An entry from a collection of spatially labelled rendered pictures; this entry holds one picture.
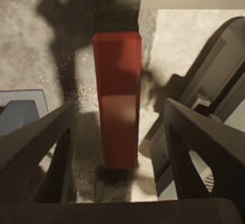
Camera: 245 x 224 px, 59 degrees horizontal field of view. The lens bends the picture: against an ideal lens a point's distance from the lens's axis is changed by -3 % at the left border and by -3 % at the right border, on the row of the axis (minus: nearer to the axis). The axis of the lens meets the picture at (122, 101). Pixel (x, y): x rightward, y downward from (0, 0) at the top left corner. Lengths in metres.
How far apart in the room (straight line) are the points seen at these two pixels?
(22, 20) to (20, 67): 0.14
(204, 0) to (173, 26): 0.09
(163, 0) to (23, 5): 0.34
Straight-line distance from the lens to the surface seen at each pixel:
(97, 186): 0.56
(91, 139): 0.79
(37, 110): 0.73
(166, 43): 0.62
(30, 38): 0.64
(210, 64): 0.60
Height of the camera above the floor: 0.57
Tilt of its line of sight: 56 degrees down
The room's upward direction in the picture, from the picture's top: 177 degrees clockwise
